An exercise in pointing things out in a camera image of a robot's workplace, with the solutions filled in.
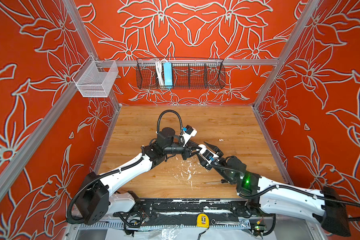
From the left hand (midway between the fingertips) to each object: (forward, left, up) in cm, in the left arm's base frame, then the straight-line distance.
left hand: (201, 148), depth 68 cm
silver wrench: (-26, -8, -24) cm, 36 cm away
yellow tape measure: (-26, -2, -22) cm, 34 cm away
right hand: (+1, +1, 0) cm, 1 cm away
